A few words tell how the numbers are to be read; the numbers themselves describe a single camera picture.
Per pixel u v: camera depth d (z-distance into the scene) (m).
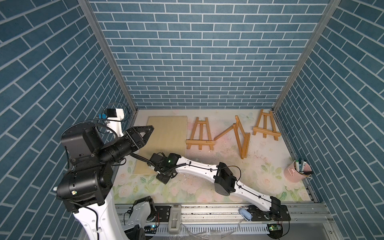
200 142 0.97
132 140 0.40
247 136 0.99
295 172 0.78
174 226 0.67
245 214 0.72
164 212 0.74
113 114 0.43
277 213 0.63
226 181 0.63
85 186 0.28
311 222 0.75
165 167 0.65
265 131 1.05
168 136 1.02
